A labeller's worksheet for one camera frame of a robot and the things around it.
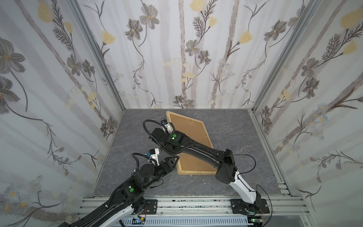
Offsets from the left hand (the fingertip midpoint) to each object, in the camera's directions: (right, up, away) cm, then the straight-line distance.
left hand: (175, 158), depth 71 cm
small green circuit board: (-21, -34, +2) cm, 40 cm away
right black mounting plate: (+34, -26, +2) cm, 43 cm away
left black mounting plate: (-13, -26, +2) cm, 29 cm away
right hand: (-5, +13, +8) cm, 16 cm away
